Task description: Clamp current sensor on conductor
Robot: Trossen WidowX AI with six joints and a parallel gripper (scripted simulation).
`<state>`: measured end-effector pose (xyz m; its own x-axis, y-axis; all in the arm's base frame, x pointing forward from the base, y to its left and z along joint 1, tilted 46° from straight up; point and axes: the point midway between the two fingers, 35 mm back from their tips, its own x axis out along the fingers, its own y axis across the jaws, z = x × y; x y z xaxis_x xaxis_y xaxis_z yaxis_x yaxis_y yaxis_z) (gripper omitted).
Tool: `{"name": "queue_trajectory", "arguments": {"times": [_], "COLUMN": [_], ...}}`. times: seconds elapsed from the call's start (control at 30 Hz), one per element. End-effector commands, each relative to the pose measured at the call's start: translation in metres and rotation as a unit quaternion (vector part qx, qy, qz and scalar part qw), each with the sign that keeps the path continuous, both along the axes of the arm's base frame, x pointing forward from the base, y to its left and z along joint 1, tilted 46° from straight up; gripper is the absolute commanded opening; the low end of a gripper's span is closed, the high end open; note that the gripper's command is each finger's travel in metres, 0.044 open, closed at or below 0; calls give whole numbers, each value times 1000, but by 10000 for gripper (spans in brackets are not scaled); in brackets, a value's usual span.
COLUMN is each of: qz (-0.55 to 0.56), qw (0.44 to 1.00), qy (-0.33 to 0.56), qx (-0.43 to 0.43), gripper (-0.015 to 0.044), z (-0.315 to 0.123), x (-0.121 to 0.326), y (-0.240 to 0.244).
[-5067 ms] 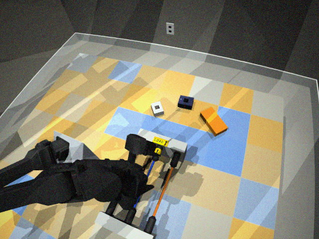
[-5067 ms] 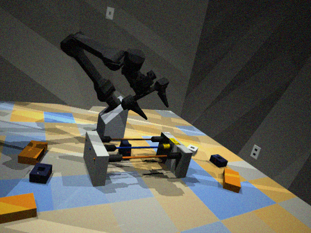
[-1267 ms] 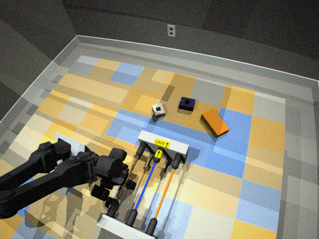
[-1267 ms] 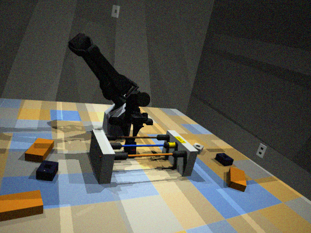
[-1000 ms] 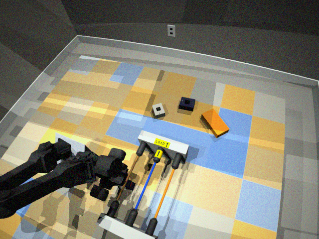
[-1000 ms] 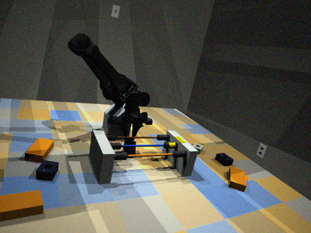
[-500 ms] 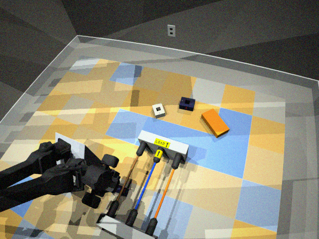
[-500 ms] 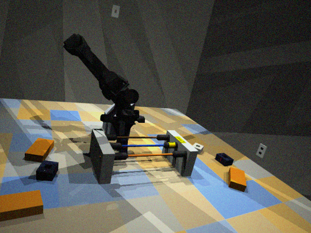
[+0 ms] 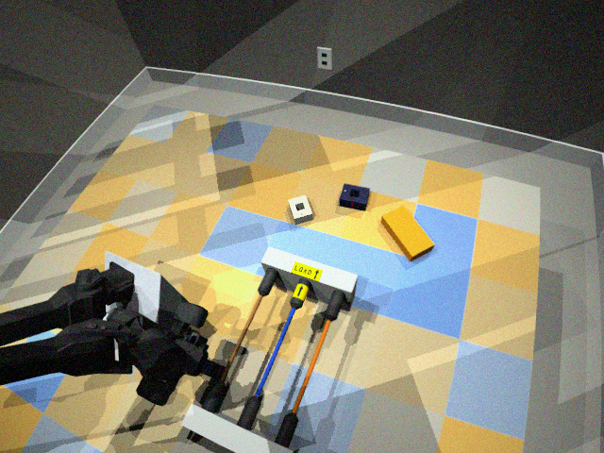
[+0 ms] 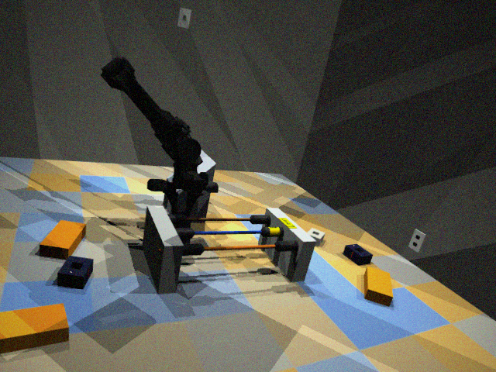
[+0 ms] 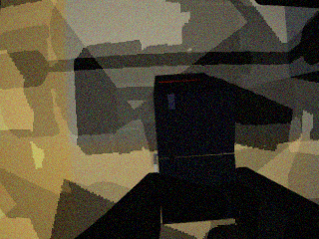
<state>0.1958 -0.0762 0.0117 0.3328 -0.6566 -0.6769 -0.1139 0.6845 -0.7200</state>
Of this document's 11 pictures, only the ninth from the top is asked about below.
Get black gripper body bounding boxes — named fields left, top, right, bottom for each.
left=136, top=301, right=208, bottom=406

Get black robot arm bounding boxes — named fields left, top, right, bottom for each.
left=0, top=261, right=209, bottom=386

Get orange rectangular block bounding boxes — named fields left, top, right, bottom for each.
left=380, top=206, right=434, bottom=261

